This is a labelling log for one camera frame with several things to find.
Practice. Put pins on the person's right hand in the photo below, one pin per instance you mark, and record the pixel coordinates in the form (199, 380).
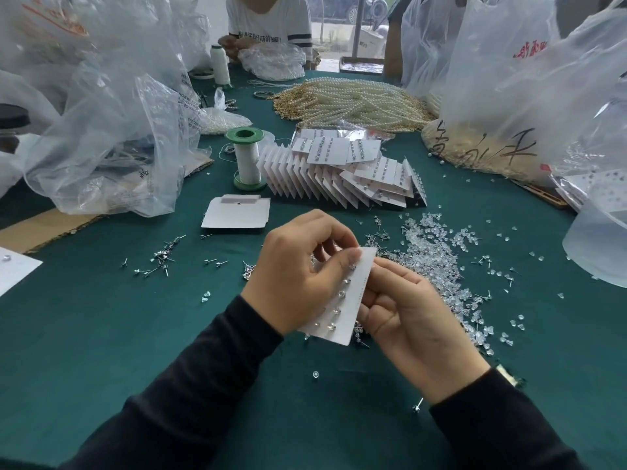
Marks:
(421, 332)

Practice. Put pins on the person's left hand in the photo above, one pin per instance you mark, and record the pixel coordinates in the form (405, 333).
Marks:
(294, 278)

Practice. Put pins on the white earring card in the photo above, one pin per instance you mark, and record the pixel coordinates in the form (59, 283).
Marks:
(348, 308)

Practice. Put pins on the single ear stud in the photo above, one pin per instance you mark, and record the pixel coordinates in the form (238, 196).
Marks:
(417, 406)

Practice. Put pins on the clear plastic earring backs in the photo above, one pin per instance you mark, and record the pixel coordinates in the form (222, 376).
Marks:
(441, 254)

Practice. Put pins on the stack of white cards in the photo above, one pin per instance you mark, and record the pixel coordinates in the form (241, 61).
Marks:
(235, 212)

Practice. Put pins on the pile of silver stud earrings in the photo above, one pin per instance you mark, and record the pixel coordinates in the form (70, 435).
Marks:
(372, 234)

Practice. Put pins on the row of white cards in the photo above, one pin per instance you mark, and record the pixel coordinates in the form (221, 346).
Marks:
(323, 171)

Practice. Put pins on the small scatter of silver studs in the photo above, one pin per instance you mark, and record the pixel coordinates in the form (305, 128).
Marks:
(159, 259)

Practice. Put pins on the large white studded card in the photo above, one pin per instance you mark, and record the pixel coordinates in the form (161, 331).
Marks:
(14, 269)

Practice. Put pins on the person's left forearm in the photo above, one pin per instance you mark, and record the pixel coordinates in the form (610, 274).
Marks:
(181, 401)

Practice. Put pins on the person's right forearm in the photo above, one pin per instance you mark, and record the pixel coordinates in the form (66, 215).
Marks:
(504, 430)

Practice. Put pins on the green spool of white thread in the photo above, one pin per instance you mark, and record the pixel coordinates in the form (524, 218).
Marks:
(246, 159)

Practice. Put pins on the small bag of pearls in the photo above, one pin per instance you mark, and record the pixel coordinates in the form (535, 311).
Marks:
(220, 117)

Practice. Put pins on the orange and black tool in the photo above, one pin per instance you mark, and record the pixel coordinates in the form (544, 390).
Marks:
(539, 193)

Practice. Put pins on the pile of pearl strands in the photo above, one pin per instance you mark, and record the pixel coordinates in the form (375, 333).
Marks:
(357, 102)

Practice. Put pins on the clear plastic bowl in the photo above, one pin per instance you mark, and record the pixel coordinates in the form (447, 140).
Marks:
(600, 239)

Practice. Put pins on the large clear plastic bag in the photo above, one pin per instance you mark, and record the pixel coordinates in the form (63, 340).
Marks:
(112, 151)

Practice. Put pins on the white thread cone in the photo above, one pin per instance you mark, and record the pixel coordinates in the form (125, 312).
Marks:
(220, 65)

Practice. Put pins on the heap of clear plastic bags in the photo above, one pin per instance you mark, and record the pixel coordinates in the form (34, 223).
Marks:
(597, 156)

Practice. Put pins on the brown cardboard sheet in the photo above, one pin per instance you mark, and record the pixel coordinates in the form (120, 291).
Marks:
(44, 230)

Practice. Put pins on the white handwritten plastic bag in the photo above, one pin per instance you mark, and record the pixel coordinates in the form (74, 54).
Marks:
(519, 83)

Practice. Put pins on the dark parked car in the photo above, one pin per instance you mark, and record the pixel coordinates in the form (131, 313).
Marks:
(343, 4)

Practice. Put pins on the white red-printed plastic bag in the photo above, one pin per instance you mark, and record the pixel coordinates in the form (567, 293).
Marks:
(108, 34)

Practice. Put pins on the translucent white plastic bag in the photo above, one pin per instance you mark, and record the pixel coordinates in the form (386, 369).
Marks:
(19, 137)

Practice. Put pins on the black-lidded jar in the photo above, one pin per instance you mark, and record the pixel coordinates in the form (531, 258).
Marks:
(12, 119)

